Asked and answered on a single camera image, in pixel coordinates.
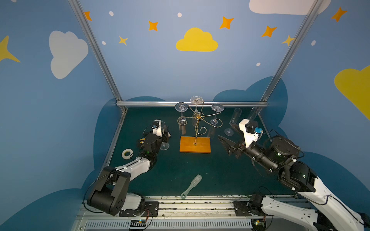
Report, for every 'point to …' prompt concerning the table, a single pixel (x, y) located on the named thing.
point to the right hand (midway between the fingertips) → (230, 128)
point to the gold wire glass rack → (199, 116)
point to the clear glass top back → (196, 99)
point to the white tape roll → (129, 156)
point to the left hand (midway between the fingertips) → (163, 124)
